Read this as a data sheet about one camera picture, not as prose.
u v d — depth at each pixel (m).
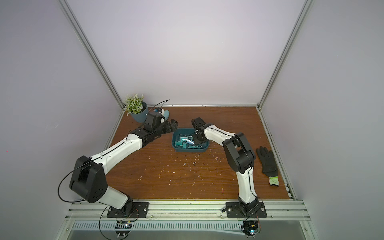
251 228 0.68
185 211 0.74
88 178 0.43
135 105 0.99
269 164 0.88
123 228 0.72
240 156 0.52
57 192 0.42
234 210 0.72
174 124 0.78
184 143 0.97
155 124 0.67
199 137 0.92
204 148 0.91
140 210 0.74
